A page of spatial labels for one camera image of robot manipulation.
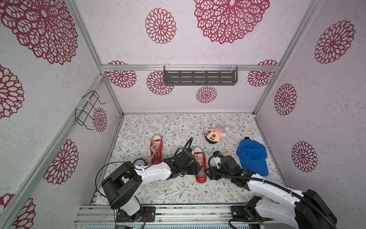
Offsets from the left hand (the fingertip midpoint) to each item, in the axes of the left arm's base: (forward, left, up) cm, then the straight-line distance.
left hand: (196, 169), depth 85 cm
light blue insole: (-2, -3, 0) cm, 3 cm away
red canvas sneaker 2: (+8, -2, +1) cm, 8 cm away
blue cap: (+10, -37, -2) cm, 39 cm away
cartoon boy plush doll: (+23, -12, +3) cm, 26 cm away
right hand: (0, -7, +1) cm, 7 cm away
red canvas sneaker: (+13, +26, +2) cm, 29 cm away
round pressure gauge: (+5, +36, -2) cm, 36 cm away
